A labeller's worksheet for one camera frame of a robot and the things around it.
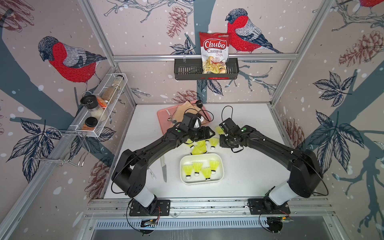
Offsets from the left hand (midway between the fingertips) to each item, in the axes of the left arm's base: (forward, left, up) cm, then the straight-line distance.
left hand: (214, 132), depth 80 cm
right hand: (-1, -5, -8) cm, 10 cm away
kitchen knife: (-13, +29, -19) cm, 37 cm away
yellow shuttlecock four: (-13, +9, -15) cm, 22 cm away
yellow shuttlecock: (-15, +14, -15) cm, 26 cm away
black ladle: (+38, +7, -17) cm, 43 cm away
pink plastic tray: (+29, +34, -20) cm, 49 cm away
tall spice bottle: (+14, +56, +16) cm, 60 cm away
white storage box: (-18, -3, -18) cm, 26 cm away
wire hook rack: (-17, +62, +16) cm, 66 cm away
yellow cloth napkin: (+36, +17, -18) cm, 44 cm away
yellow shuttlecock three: (-16, +4, -15) cm, 22 cm away
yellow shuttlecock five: (-2, +8, -15) cm, 17 cm away
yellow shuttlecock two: (-13, 0, -15) cm, 20 cm away
